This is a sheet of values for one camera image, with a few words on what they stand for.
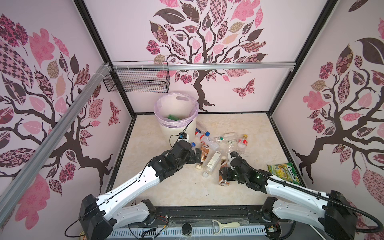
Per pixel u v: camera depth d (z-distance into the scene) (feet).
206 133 3.40
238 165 2.00
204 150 3.04
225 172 2.34
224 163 2.69
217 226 2.32
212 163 2.86
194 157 2.12
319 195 1.45
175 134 2.14
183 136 2.12
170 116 3.29
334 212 1.32
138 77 3.11
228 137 3.52
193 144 3.20
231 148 3.13
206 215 2.49
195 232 2.29
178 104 3.10
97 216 1.24
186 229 2.04
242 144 3.22
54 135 1.77
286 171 2.82
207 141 3.23
